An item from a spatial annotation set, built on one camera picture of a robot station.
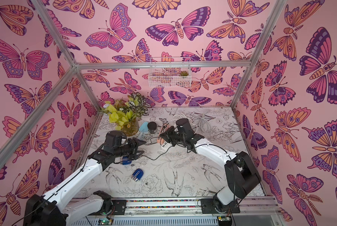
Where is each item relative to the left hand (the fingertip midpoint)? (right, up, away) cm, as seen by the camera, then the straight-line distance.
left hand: (147, 144), depth 77 cm
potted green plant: (-17, +18, +13) cm, 28 cm away
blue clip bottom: (-7, -19, +5) cm, 21 cm away
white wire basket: (+12, +46, +18) cm, 51 cm away
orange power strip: (+5, -2, +23) cm, 23 cm away
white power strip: (+9, -4, +17) cm, 20 cm away
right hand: (+6, +6, +3) cm, 9 cm away
